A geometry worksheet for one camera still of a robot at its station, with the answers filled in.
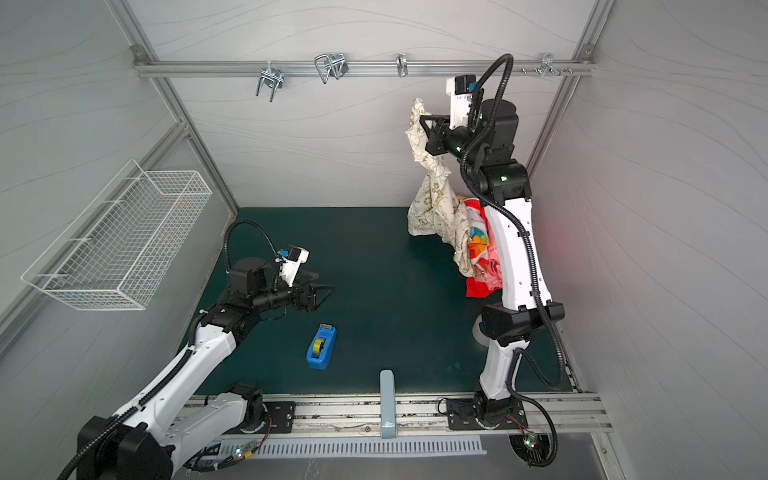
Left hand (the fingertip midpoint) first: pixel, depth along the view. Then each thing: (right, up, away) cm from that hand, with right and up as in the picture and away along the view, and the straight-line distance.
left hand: (329, 277), depth 76 cm
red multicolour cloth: (+43, +6, +8) cm, 44 cm away
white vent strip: (-20, -39, -7) cm, 45 cm away
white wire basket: (-47, +8, -7) cm, 48 cm away
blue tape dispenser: (-3, -20, +4) cm, 20 cm away
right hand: (+24, +38, -14) cm, 47 cm away
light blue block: (+15, -33, 0) cm, 36 cm away
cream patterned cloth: (+28, +18, -1) cm, 33 cm away
